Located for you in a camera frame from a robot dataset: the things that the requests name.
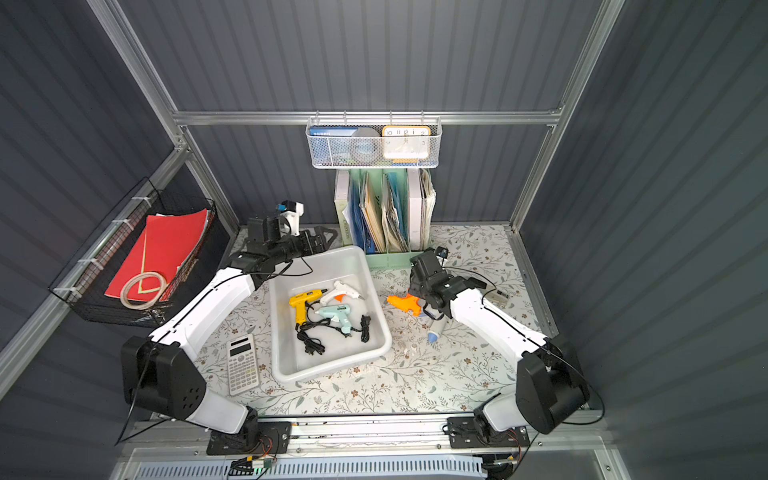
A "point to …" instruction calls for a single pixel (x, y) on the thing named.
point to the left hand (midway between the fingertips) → (323, 234)
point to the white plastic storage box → (300, 352)
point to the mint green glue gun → (342, 312)
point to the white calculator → (242, 365)
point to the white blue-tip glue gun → (437, 328)
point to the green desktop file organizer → (389, 213)
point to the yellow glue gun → (300, 302)
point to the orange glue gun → (407, 304)
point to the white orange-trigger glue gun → (342, 289)
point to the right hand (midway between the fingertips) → (427, 280)
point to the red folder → (164, 243)
